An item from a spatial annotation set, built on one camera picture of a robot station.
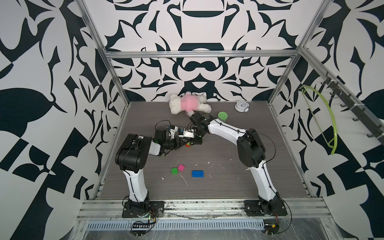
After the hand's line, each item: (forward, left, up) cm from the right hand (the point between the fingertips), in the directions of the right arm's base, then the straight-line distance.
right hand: (190, 137), depth 96 cm
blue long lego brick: (-22, -4, -2) cm, 23 cm away
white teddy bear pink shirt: (+25, +1, +5) cm, 26 cm away
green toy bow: (-16, -64, +25) cm, 71 cm away
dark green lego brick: (-21, +9, -2) cm, 23 cm away
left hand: (-1, +3, -1) cm, 3 cm away
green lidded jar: (+16, -22, +1) cm, 27 cm away
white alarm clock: (+27, -39, -2) cm, 47 cm away
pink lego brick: (-19, +6, -3) cm, 20 cm away
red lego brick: (-6, +2, -1) cm, 6 cm away
